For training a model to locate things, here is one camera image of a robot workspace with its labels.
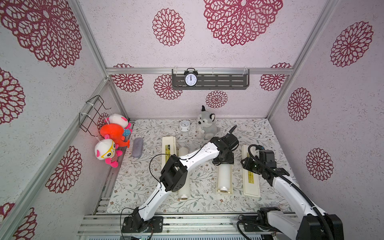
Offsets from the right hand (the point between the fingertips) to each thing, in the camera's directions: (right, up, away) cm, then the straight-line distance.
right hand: (243, 160), depth 86 cm
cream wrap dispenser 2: (+5, -12, 0) cm, 12 cm away
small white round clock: (-35, +21, +27) cm, 49 cm away
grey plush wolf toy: (-19, +19, +14) cm, 30 cm away
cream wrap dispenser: (-44, +6, +6) cm, 45 cm away
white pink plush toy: (-76, +24, +8) cm, 80 cm away
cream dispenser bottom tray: (-8, -13, -5) cm, 16 cm away
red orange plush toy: (-77, +16, +6) cm, 79 cm away
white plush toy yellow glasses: (-76, +7, -7) cm, 77 cm away
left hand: (-9, -2, +1) cm, 9 cm away
